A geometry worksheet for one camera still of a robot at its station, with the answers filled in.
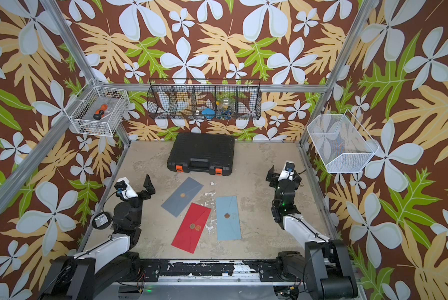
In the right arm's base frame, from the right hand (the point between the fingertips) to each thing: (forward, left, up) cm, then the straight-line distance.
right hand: (282, 168), depth 84 cm
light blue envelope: (-20, +25, -19) cm, 37 cm away
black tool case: (+19, +39, -10) cm, 44 cm away
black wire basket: (+35, +22, +13) cm, 44 cm away
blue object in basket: (+27, +35, +10) cm, 45 cm away
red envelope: (-22, +42, -18) cm, 51 cm away
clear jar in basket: (+30, +26, +10) cm, 41 cm away
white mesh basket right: (+8, -27, +7) cm, 29 cm away
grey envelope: (-5, +49, -19) cm, 52 cm away
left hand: (-5, +64, +1) cm, 65 cm away
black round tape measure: (-18, +85, -17) cm, 88 cm away
